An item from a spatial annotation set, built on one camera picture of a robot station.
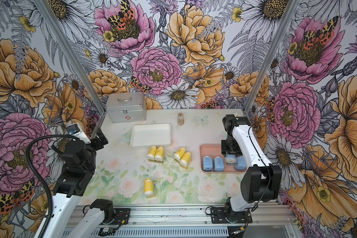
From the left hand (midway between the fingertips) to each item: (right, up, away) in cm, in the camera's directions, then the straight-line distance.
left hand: (91, 136), depth 68 cm
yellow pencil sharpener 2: (+28, -12, +20) cm, 36 cm away
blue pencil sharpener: (+66, -12, +8) cm, 67 cm away
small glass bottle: (+40, +9, +42) cm, 59 cm away
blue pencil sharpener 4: (+74, -16, +14) cm, 77 cm away
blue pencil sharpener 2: (+55, -17, +16) cm, 60 cm away
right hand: (+66, -11, +9) cm, 68 cm away
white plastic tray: (+15, -2, +37) cm, 40 cm away
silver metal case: (+1, +17, +37) cm, 41 cm away
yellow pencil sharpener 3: (+40, -11, +21) cm, 47 cm away
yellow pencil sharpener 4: (+43, -15, +18) cm, 49 cm away
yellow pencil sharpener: (+23, -11, +21) cm, 33 cm away
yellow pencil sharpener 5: (+25, -27, +7) cm, 37 cm away
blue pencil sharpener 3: (+62, -17, +16) cm, 66 cm away
